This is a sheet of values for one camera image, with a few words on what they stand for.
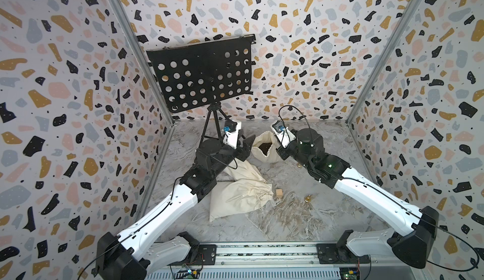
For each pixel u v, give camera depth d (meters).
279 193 0.89
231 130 0.56
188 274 0.71
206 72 0.75
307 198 0.88
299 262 0.73
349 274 0.72
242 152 0.62
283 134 0.57
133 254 0.38
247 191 0.87
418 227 0.39
